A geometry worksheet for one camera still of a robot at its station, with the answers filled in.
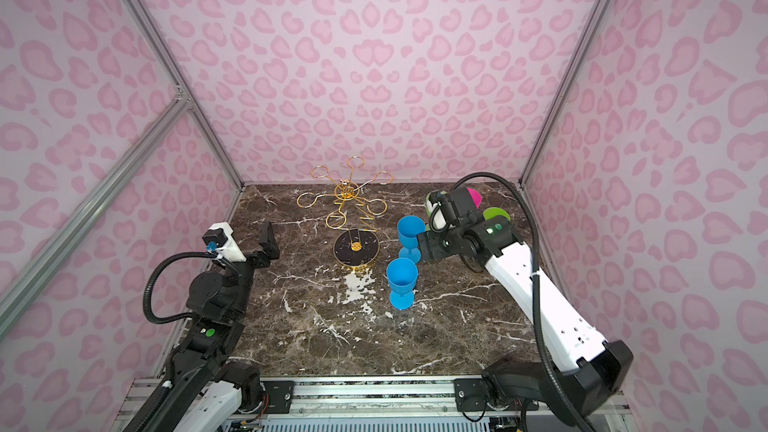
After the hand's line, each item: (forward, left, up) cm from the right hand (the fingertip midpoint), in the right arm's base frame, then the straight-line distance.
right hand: (435, 239), depth 73 cm
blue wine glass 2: (+12, +6, -11) cm, 17 cm away
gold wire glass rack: (+12, +23, -22) cm, 34 cm away
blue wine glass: (-3, +8, -13) cm, 15 cm away
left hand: (-1, +43, +7) cm, 44 cm away
